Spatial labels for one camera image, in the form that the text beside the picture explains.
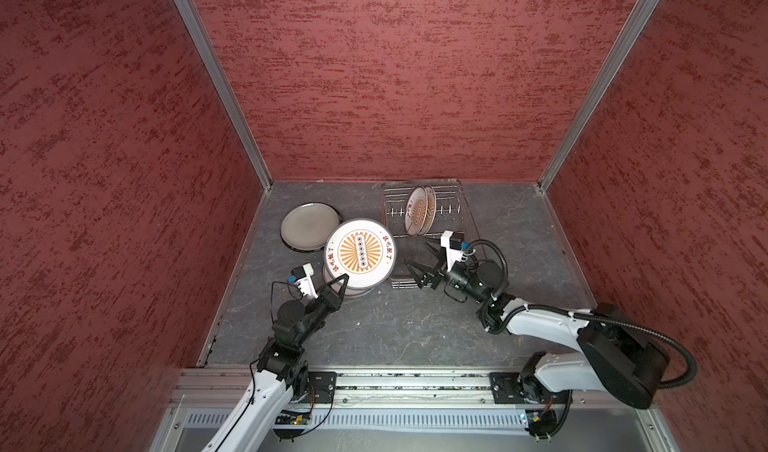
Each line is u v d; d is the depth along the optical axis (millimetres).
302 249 974
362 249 792
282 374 585
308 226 1059
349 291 778
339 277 771
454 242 642
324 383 742
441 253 656
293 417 719
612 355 426
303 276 719
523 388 657
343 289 767
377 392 743
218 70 874
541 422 706
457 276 678
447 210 1031
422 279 665
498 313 622
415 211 1027
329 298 696
